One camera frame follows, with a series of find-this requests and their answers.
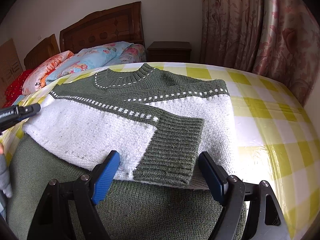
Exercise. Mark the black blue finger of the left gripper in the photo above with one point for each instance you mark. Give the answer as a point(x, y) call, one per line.
point(12, 115)

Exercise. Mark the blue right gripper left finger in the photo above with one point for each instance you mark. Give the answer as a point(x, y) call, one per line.
point(103, 175)

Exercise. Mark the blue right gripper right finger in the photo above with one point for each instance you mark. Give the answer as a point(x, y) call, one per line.
point(216, 181)

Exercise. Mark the green and white knit sweater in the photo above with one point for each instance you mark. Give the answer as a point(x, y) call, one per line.
point(158, 122)

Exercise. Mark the grey gloved left hand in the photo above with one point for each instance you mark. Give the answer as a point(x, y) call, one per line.
point(5, 184)

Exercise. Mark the red dotted quilt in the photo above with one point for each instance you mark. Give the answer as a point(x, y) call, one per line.
point(14, 90)

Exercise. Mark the orange floral pillow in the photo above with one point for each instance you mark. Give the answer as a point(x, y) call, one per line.
point(37, 79)

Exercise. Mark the light wooden wardrobe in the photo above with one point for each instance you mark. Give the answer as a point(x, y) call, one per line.
point(10, 67)

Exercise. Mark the yellow checkered table cover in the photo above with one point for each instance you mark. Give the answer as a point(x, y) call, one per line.
point(271, 126)

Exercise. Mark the blue floral pillow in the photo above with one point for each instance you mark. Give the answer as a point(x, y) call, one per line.
point(88, 58)

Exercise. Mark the dark wooden nightstand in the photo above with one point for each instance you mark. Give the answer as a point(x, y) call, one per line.
point(169, 51)

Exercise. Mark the dark wooden headboard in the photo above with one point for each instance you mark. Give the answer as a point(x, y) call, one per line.
point(121, 23)

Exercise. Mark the pink floral curtain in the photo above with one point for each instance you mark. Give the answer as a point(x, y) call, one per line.
point(278, 39)

